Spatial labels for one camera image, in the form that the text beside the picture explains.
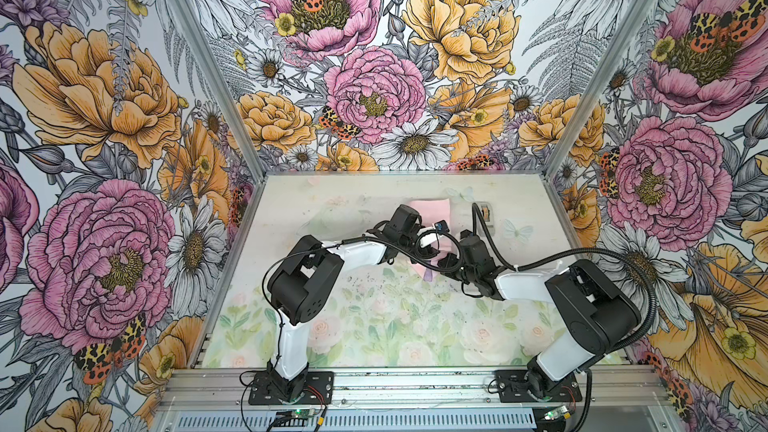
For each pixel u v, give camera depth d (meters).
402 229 0.75
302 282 0.51
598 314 0.47
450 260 0.85
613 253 0.50
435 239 0.78
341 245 0.58
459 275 0.82
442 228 0.80
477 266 0.74
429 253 0.83
